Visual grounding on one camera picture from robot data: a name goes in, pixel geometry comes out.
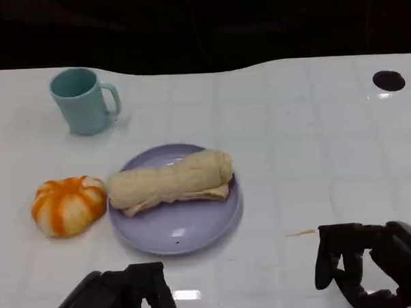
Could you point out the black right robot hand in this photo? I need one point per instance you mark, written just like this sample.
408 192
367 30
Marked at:
397 254

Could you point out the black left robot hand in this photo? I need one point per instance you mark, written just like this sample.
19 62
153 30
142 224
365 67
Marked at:
112 296

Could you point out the beige towel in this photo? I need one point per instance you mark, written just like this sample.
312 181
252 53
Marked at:
169 183

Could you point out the lilac plate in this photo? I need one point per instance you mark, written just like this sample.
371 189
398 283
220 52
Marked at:
181 226

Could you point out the orange and white bread roll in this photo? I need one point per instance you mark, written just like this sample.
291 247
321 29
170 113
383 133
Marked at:
69 207

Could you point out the pale green mug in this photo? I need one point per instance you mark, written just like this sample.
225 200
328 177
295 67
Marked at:
84 109

